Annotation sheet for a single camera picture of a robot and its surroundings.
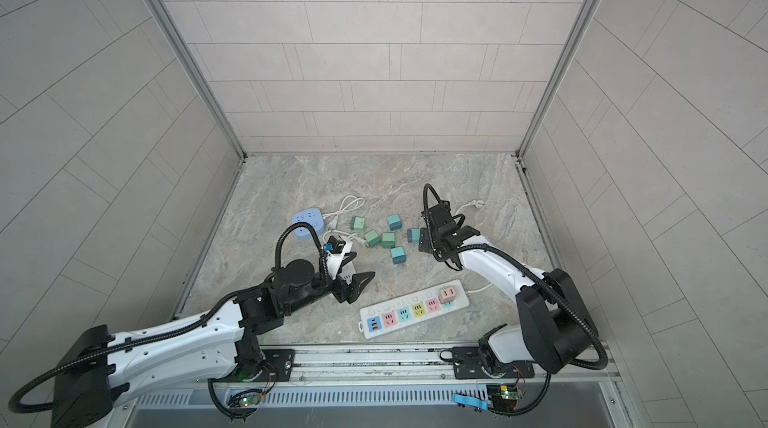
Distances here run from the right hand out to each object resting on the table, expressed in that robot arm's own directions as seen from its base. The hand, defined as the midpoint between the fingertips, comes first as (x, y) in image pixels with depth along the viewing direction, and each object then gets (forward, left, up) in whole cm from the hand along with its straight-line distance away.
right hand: (430, 240), depth 89 cm
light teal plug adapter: (-3, +10, -3) cm, 11 cm away
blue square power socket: (+12, +37, 0) cm, 38 cm away
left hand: (-13, +16, +12) cm, 24 cm away
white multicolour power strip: (-19, +10, -2) cm, 22 cm away
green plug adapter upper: (+9, +22, -2) cm, 24 cm away
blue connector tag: (-39, -4, -3) cm, 39 cm away
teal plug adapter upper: (+9, +10, -2) cm, 13 cm away
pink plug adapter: (-17, -2, +2) cm, 17 cm away
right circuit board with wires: (-38, -12, -6) cm, 41 cm away
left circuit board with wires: (-36, +44, 0) cm, 57 cm away
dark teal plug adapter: (+4, +5, -3) cm, 6 cm away
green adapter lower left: (+3, +17, -1) cm, 18 cm away
